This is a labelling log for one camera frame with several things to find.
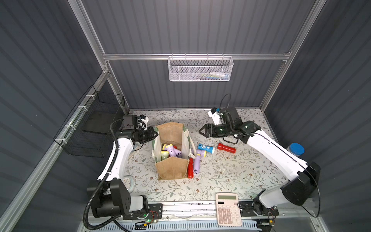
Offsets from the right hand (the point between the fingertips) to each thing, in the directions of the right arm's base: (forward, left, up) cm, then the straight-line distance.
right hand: (204, 131), depth 74 cm
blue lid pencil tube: (-6, -49, -8) cm, 50 cm away
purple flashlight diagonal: (-3, +18, -17) cm, 25 cm away
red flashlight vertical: (+5, -13, -24) cm, 27 cm away
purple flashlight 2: (-1, 0, -23) cm, 23 cm away
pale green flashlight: (-6, +23, -15) cm, 28 cm away
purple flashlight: (0, +23, -17) cm, 29 cm away
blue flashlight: (+2, -4, -23) cm, 24 cm away
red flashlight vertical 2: (-11, +8, -22) cm, 26 cm away
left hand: (+2, +25, -6) cm, 26 cm away
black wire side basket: (-3, +60, +2) cm, 60 cm away
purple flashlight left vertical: (-8, +4, -24) cm, 25 cm away
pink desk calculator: (-32, -12, -24) cm, 42 cm away
